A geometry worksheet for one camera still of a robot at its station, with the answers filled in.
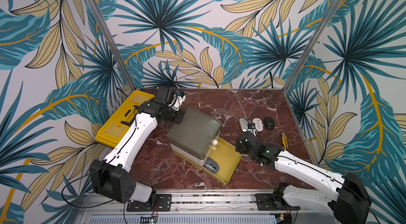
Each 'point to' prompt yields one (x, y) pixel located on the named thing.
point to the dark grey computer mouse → (211, 165)
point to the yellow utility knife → (285, 145)
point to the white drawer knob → (214, 142)
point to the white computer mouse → (258, 123)
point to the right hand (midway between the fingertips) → (243, 142)
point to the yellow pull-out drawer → (227, 157)
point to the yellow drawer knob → (214, 148)
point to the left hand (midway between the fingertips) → (180, 118)
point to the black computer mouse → (269, 123)
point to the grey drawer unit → (195, 137)
